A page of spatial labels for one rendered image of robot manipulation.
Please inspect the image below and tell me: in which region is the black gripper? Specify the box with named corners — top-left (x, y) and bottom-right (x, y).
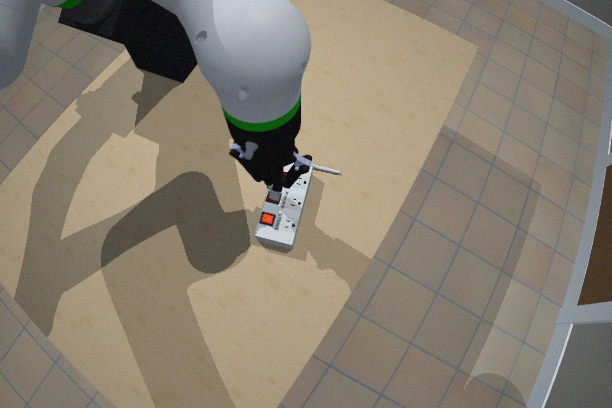
top-left (229, 139), bottom-right (312, 201)

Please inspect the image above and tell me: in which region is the white power strip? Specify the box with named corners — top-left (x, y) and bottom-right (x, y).
top-left (255, 163), bottom-right (341, 249)

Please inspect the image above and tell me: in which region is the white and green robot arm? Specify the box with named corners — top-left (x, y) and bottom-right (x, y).
top-left (0, 0), bottom-right (311, 160)

